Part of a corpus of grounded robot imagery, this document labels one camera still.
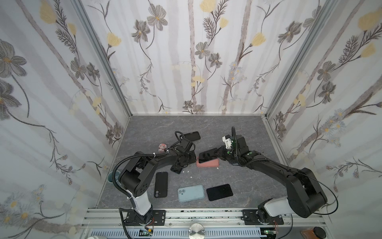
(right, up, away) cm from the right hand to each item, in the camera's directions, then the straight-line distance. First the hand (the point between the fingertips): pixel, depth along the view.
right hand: (210, 149), depth 84 cm
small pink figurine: (-31, -1, +14) cm, 34 cm away
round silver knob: (-8, -29, -26) cm, 39 cm away
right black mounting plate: (+19, -33, -11) cm, 40 cm away
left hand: (-9, -5, +9) cm, 14 cm away
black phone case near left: (-29, -22, +4) cm, 37 cm away
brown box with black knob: (+43, -33, -22) cm, 58 cm away
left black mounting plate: (-27, -33, -10) cm, 44 cm away
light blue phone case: (-11, -24, -1) cm, 27 cm away
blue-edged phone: (-20, -13, +7) cm, 25 cm away
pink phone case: (+3, -9, +4) cm, 10 cm away
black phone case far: (-10, +6, +25) cm, 27 cm away
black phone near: (+5, -24, -2) cm, 24 cm away
